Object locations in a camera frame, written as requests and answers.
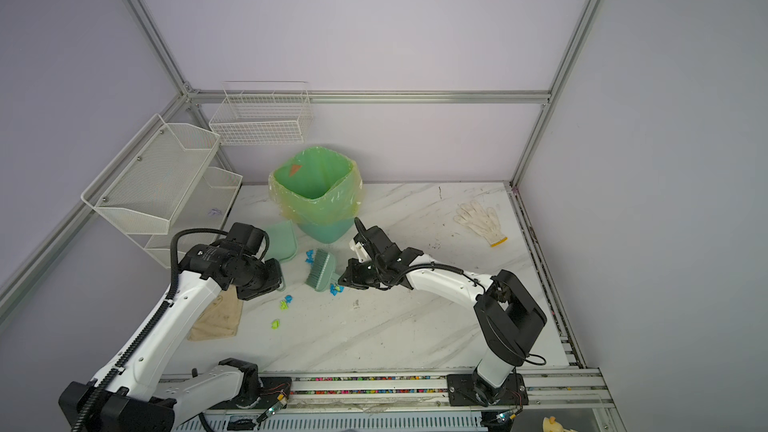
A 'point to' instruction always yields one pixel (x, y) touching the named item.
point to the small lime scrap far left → (275, 324)
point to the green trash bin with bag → (321, 189)
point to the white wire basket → (262, 112)
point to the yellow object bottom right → (551, 425)
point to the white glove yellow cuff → (485, 222)
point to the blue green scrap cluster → (310, 254)
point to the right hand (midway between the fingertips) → (336, 283)
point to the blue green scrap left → (284, 303)
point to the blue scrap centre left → (334, 290)
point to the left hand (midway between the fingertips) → (276, 287)
